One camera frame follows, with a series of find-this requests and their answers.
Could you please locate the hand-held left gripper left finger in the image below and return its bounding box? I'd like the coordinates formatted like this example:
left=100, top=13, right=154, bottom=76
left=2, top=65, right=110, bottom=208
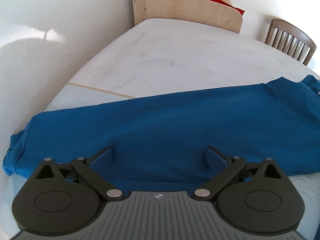
left=36, top=147, right=124, bottom=202

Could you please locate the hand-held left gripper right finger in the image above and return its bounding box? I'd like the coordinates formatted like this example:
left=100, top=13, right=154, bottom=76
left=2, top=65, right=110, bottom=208
left=192, top=146, right=285, bottom=202

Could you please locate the blue shirt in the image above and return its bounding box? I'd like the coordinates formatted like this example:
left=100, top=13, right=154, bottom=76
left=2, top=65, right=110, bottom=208
left=2, top=74, right=320, bottom=193

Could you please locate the wooden slat-back chair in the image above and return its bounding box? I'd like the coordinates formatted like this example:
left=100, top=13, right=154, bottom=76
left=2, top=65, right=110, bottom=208
left=265, top=19, right=317, bottom=66

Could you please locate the red paper packet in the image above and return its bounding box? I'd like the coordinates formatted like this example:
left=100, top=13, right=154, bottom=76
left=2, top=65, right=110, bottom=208
left=210, top=0, right=246, bottom=14

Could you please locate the wooden white sideboard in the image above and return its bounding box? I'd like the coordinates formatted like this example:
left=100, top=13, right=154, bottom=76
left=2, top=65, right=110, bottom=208
left=132, top=0, right=244, bottom=33

